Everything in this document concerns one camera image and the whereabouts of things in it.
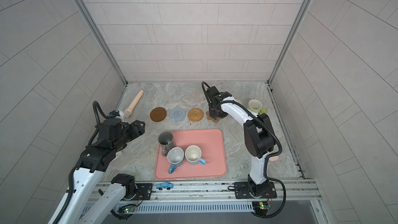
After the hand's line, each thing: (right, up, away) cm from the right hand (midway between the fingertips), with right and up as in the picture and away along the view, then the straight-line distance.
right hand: (216, 114), depth 93 cm
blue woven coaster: (-25, -1, +6) cm, 25 cm away
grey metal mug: (-28, -13, -10) cm, 32 cm away
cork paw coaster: (-4, -3, +3) cm, 6 cm away
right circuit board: (+19, -38, -25) cm, 49 cm away
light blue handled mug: (-13, -19, -12) cm, 26 cm away
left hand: (-36, -2, -19) cm, 41 cm away
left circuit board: (-38, -37, -28) cm, 60 cm away
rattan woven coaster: (-13, -1, +6) cm, 14 cm away
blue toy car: (-25, -30, -22) cm, 45 cm away
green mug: (+24, +5, -2) cm, 24 cm away
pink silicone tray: (-3, -16, -7) cm, 17 cm away
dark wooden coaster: (-37, -1, +6) cm, 38 cm away
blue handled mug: (-22, -21, -12) cm, 33 cm away
